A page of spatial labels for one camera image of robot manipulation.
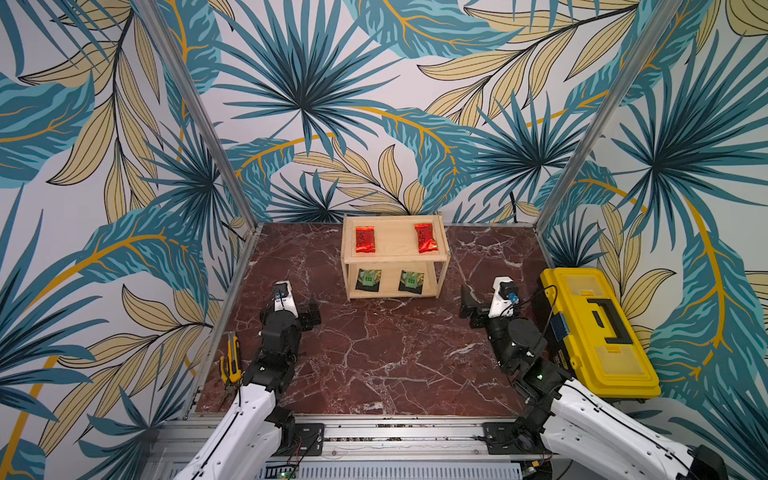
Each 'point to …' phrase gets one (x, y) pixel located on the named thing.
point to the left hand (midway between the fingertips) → (296, 301)
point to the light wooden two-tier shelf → (398, 255)
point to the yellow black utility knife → (230, 366)
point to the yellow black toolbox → (592, 340)
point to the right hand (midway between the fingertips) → (482, 287)
